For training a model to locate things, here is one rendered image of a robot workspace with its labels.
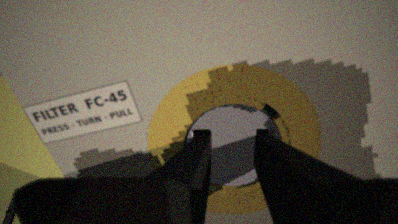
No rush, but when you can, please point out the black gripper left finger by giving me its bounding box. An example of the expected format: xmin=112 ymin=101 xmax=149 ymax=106
xmin=13 ymin=131 xmax=211 ymax=224

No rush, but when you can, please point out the white cylinder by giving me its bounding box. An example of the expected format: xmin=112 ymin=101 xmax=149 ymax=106
xmin=186 ymin=104 xmax=280 ymax=186

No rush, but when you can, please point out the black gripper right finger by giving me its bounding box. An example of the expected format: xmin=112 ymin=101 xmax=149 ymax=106
xmin=254 ymin=130 xmax=398 ymax=224

